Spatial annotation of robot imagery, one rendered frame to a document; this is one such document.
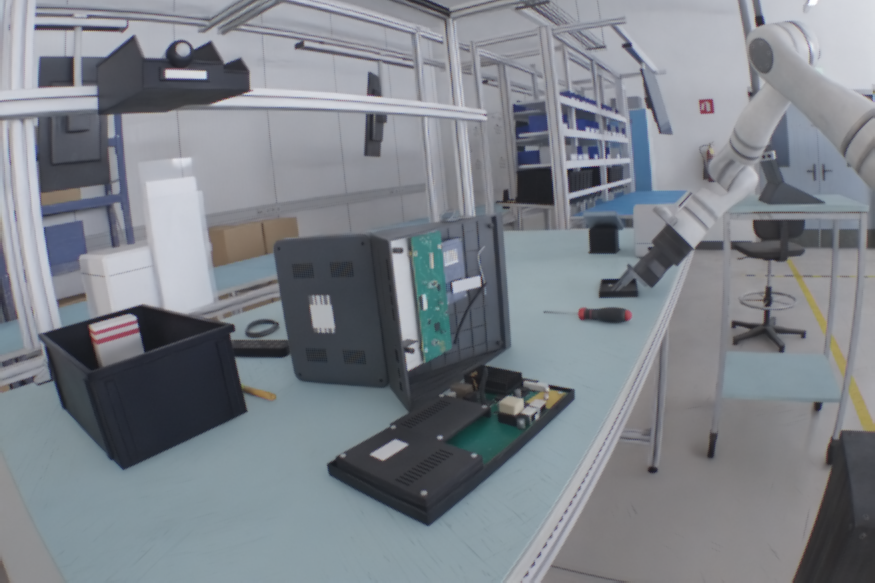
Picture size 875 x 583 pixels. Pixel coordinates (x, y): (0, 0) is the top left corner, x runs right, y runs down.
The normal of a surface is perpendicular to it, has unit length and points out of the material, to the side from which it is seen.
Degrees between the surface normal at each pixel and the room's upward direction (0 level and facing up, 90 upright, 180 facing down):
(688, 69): 90
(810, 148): 90
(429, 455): 0
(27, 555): 0
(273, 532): 0
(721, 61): 90
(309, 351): 90
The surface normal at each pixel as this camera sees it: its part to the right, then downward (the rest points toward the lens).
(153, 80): 0.84, 0.06
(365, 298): -0.29, 0.18
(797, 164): -0.54, 0.18
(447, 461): -0.10, -0.98
